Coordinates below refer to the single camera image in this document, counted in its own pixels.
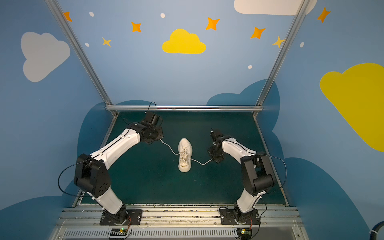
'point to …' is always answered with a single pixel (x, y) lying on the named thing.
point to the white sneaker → (185, 151)
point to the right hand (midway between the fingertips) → (211, 155)
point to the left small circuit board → (118, 232)
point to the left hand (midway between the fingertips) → (160, 134)
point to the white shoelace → (179, 153)
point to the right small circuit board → (244, 233)
